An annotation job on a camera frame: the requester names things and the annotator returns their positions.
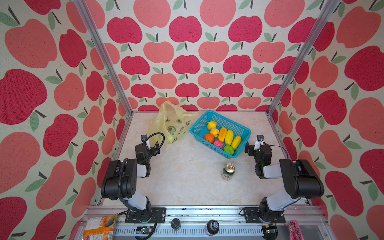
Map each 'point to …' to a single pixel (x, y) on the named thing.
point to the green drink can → (228, 171)
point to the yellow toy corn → (236, 142)
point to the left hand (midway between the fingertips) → (152, 142)
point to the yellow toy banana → (229, 137)
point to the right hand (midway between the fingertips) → (259, 142)
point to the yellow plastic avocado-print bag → (170, 122)
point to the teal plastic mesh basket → (199, 128)
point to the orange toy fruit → (209, 137)
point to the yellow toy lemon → (211, 125)
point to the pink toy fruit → (218, 143)
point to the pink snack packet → (294, 230)
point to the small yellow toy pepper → (215, 132)
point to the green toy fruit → (229, 149)
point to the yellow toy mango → (222, 134)
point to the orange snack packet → (101, 228)
